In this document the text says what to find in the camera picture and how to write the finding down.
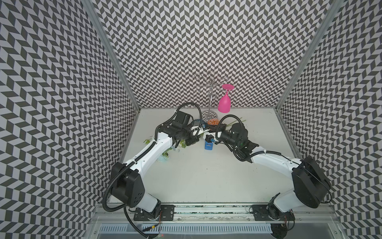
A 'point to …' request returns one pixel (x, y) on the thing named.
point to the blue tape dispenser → (208, 146)
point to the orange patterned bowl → (214, 121)
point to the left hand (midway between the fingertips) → (197, 135)
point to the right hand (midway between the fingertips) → (208, 124)
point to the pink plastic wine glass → (225, 102)
